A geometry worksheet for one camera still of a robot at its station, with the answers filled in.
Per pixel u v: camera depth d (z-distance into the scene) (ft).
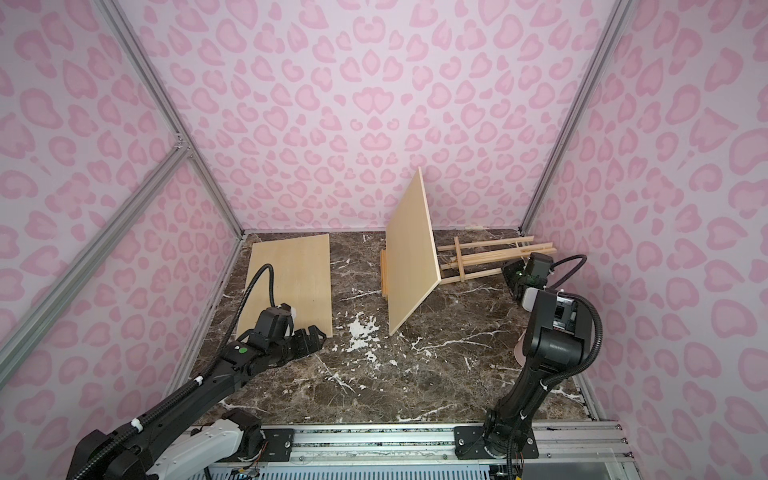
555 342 1.65
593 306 1.55
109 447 1.30
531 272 2.57
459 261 3.35
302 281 3.46
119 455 1.29
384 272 3.30
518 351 2.85
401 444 2.46
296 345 2.41
